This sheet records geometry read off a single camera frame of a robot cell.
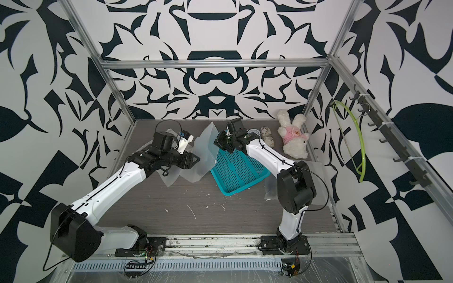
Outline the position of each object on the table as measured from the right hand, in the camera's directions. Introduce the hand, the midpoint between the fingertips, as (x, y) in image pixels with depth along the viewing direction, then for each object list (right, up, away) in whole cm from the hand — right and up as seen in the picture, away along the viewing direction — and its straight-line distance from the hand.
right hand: (212, 139), depth 86 cm
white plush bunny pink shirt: (+45, 0, +13) cm, 47 cm away
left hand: (-8, -6, -6) cm, 12 cm away
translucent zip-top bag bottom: (-2, -3, -6) cm, 7 cm away
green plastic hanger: (+58, -12, -16) cm, 62 cm away
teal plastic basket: (+12, -17, +10) cm, 23 cm away
